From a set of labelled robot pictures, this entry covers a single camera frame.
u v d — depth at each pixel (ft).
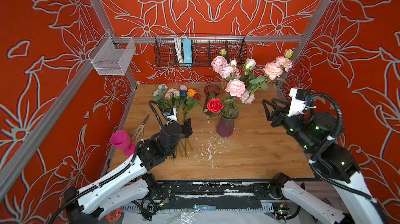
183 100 3.44
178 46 2.89
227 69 2.08
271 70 1.94
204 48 3.17
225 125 2.57
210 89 3.03
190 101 3.40
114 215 2.16
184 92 3.52
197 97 3.46
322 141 1.28
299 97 1.44
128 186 1.90
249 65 2.33
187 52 2.94
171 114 1.96
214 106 1.80
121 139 2.51
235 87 1.97
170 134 1.60
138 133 3.03
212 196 2.38
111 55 3.04
